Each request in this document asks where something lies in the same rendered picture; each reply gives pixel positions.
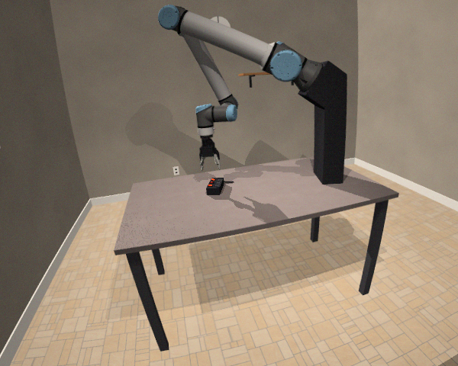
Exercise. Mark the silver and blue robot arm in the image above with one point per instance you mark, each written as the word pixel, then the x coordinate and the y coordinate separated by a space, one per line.
pixel 285 63

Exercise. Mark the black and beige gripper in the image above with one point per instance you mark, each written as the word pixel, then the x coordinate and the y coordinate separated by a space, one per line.
pixel 208 151

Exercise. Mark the black power strip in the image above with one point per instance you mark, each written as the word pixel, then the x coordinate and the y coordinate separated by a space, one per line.
pixel 214 185

